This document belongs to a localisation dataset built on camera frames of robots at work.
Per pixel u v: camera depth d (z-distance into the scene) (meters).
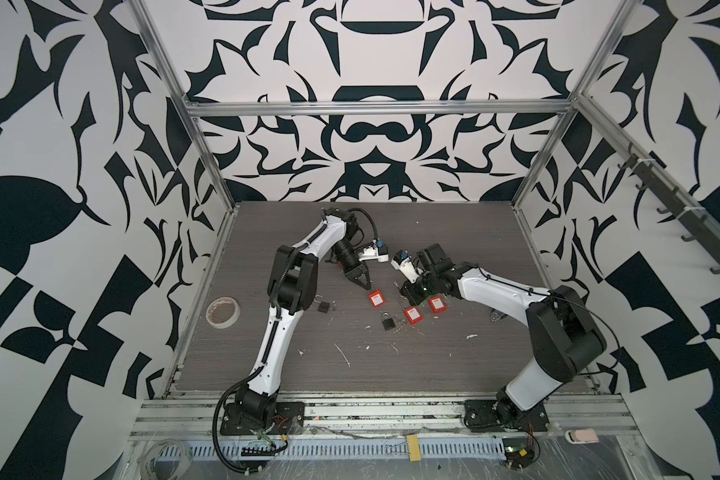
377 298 0.91
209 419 0.70
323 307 0.94
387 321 0.91
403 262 0.81
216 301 0.92
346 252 0.86
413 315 0.91
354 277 0.88
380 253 0.87
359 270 0.85
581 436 0.69
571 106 0.91
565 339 0.46
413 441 0.71
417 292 0.81
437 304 0.92
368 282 0.92
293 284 0.63
